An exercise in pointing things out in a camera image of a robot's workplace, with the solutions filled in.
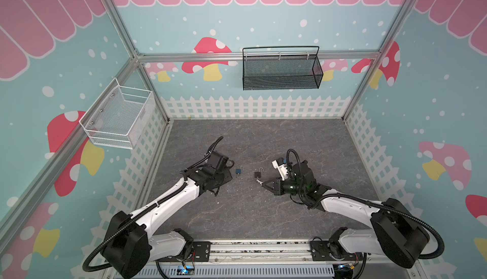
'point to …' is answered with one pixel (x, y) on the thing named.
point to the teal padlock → (239, 171)
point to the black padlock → (258, 174)
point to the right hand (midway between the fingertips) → (261, 185)
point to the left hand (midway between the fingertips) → (228, 178)
